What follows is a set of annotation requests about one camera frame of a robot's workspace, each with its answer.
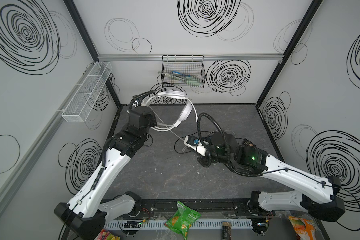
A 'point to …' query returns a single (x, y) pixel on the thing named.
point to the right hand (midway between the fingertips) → (187, 146)
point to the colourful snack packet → (105, 235)
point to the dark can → (226, 230)
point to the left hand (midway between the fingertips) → (147, 111)
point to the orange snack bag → (304, 228)
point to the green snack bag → (181, 220)
